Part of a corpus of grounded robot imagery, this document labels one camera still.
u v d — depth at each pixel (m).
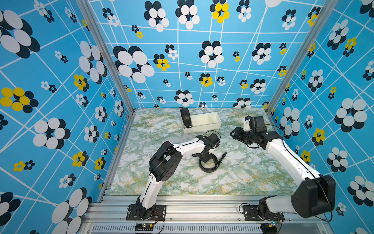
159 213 0.73
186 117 0.96
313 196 0.40
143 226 0.72
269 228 0.70
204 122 1.12
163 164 0.52
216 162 0.89
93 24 0.74
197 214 0.74
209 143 0.70
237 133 0.75
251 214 0.72
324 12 0.70
